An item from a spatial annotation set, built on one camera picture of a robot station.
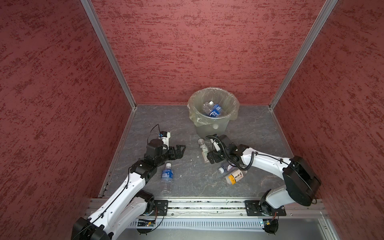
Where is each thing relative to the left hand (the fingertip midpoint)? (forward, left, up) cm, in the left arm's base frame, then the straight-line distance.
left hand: (179, 150), depth 80 cm
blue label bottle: (+24, -22, +6) cm, 33 cm away
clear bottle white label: (+12, -13, -13) cm, 22 cm away
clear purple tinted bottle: (-6, -27, -10) cm, 30 cm away
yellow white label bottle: (-12, -29, -9) cm, 33 cm away
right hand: (+1, -20, -9) cm, 22 cm away
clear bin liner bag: (+30, -30, +9) cm, 43 cm away
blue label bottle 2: (+31, -17, +3) cm, 35 cm away
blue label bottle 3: (-12, +6, -11) cm, 17 cm away
